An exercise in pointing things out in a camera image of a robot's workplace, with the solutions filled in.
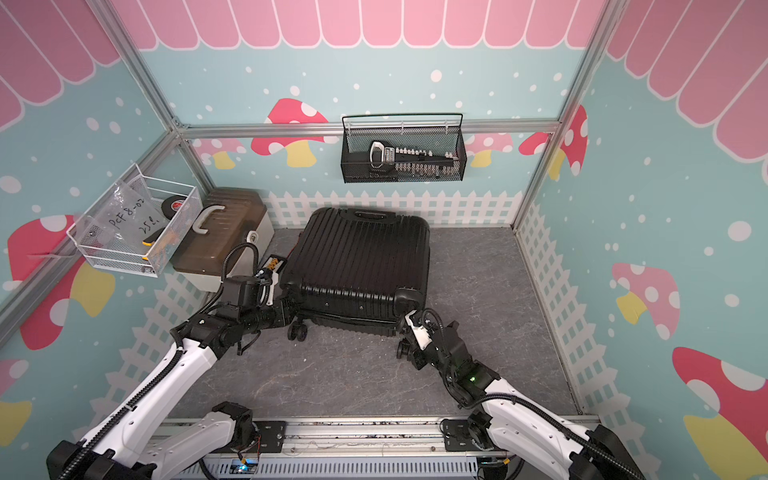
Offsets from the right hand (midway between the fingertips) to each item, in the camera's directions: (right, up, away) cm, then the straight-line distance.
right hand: (406, 334), depth 82 cm
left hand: (-30, +6, -2) cm, 31 cm away
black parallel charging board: (-48, +19, +28) cm, 59 cm away
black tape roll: (-63, +35, -2) cm, 72 cm away
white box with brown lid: (-59, +35, +18) cm, 71 cm away
